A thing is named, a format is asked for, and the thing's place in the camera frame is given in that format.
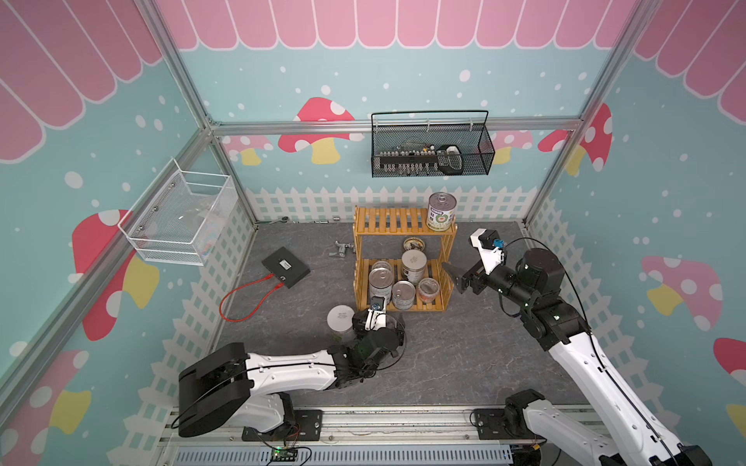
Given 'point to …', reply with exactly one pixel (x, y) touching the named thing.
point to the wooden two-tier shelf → (371, 220)
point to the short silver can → (403, 293)
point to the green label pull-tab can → (440, 212)
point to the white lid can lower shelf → (414, 265)
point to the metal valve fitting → (342, 249)
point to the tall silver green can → (381, 282)
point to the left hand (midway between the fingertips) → (387, 316)
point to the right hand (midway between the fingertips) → (459, 250)
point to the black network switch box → (288, 268)
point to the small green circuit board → (284, 454)
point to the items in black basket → (446, 159)
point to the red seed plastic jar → (428, 289)
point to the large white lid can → (340, 318)
